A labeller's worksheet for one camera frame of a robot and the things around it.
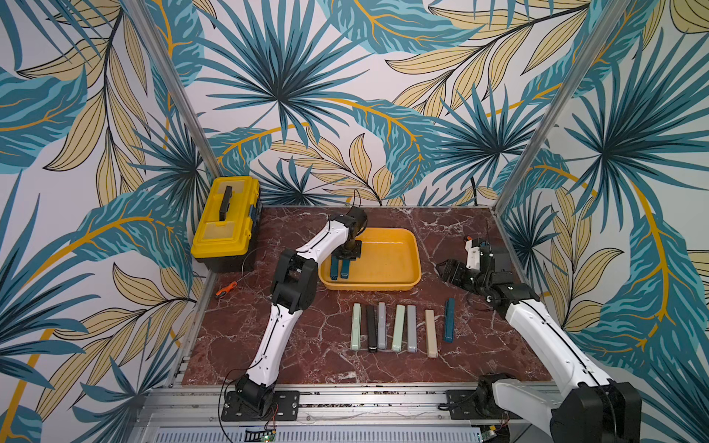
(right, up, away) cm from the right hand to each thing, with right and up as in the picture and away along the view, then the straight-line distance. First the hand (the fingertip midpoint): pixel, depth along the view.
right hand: (447, 269), depth 83 cm
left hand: (-31, +2, +18) cm, 35 cm away
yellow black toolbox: (-68, +9, +3) cm, 69 cm away
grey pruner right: (-11, -18, 0) cm, 21 cm away
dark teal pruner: (-35, -1, +15) cm, 38 cm away
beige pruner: (-5, -20, 0) cm, 20 cm away
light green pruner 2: (-15, -19, +2) cm, 24 cm away
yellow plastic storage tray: (-15, +1, +22) cm, 27 cm away
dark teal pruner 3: (+1, -18, +2) cm, 19 cm away
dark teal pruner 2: (-32, -3, +14) cm, 35 cm away
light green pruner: (-28, -20, 0) cm, 34 cm away
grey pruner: (-20, -18, +2) cm, 27 cm away
